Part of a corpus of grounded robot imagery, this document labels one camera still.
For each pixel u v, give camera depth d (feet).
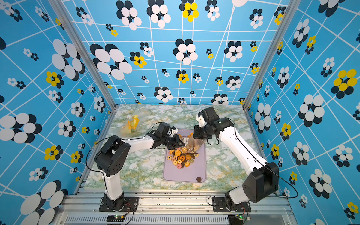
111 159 1.64
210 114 1.99
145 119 3.63
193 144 2.81
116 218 2.37
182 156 2.91
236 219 2.31
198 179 2.70
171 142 2.69
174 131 2.91
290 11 2.27
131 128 3.19
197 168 2.96
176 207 2.42
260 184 1.55
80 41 2.69
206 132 2.13
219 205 2.38
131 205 2.40
